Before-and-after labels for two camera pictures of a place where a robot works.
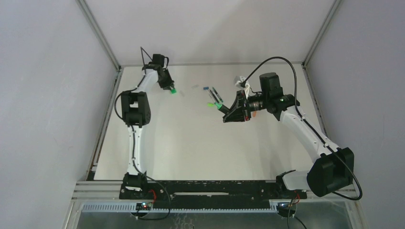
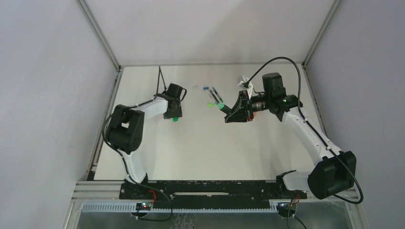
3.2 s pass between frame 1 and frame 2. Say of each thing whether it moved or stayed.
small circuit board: stayed
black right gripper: stayed
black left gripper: moved
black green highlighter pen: stayed
